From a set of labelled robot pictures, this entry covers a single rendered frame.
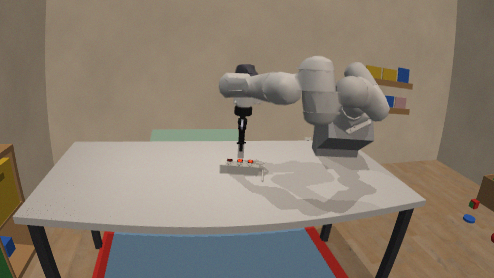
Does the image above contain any grey power strip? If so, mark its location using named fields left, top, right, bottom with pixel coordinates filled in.
left=220, top=159, right=264, bottom=181

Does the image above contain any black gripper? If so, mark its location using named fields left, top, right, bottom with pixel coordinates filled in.
left=234, top=106, right=252, bottom=159

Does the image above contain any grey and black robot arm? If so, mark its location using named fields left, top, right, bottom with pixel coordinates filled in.
left=219, top=56, right=390, bottom=134

